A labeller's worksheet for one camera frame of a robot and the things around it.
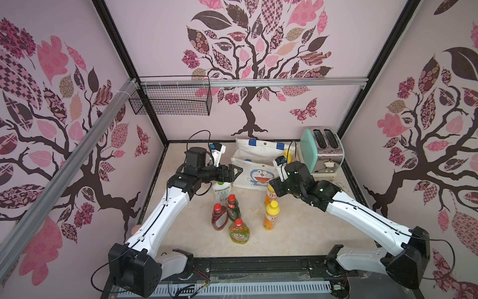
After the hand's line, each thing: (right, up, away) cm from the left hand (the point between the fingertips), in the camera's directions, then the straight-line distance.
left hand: (234, 172), depth 75 cm
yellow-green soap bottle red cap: (+2, -24, -2) cm, 24 cm away
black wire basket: (-33, +39, +20) cm, 55 cm away
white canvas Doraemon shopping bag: (+10, +6, +21) cm, 24 cm away
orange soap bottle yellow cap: (+15, -14, -5) cm, 22 cm away
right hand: (+16, -3, +2) cm, 16 cm away
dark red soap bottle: (-6, -18, +1) cm, 19 cm away
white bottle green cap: (-6, -9, +9) cm, 14 cm away
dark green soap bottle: (-1, -15, +2) cm, 15 cm away
